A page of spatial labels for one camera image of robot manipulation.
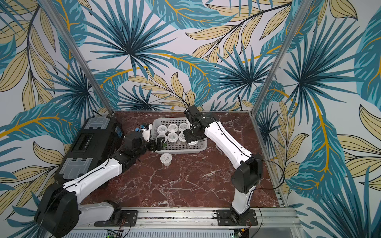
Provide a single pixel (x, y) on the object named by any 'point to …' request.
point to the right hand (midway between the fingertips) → (192, 136)
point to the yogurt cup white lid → (161, 129)
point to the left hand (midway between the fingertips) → (158, 138)
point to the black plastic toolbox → (94, 143)
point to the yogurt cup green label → (172, 128)
